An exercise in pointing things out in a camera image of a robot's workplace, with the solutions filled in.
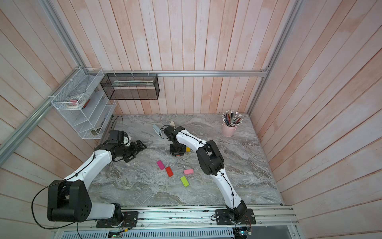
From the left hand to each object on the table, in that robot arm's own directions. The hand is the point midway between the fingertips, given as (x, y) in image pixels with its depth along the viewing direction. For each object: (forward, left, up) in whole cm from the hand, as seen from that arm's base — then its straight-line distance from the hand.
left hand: (142, 152), depth 87 cm
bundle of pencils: (+26, -58, +1) cm, 64 cm away
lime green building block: (-14, -26, -10) cm, 31 cm away
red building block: (-7, -16, -10) cm, 20 cm away
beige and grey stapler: (+30, -15, -7) cm, 34 cm away
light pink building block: (-8, -28, -10) cm, 31 cm away
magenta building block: (-3, -10, -10) cm, 15 cm away
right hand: (+5, -20, -11) cm, 23 cm away
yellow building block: (-8, -28, +17) cm, 33 cm away
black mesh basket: (+42, +12, +17) cm, 47 cm away
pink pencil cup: (+21, -56, -5) cm, 60 cm away
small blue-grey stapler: (+23, -5, -7) cm, 25 cm away
